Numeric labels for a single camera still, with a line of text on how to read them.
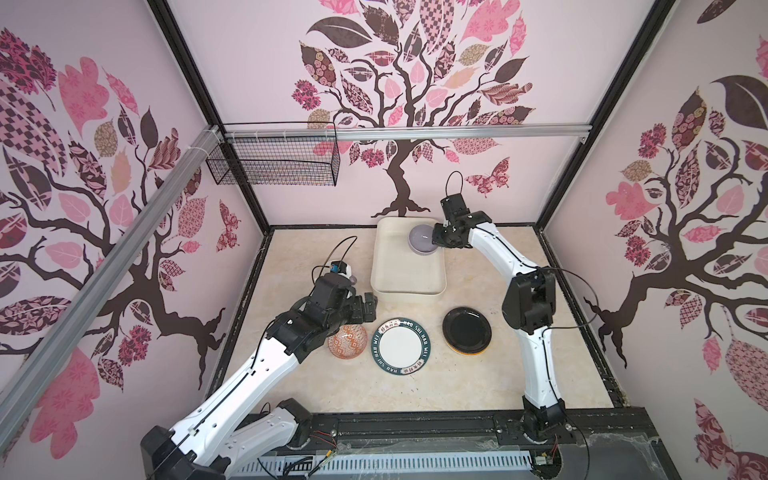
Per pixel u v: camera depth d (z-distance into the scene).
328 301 0.53
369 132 0.93
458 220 0.74
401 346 0.88
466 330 0.89
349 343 0.88
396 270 1.08
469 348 0.86
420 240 1.01
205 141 0.81
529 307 0.59
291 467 0.71
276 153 0.95
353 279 0.98
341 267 0.64
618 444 0.73
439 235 0.89
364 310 0.66
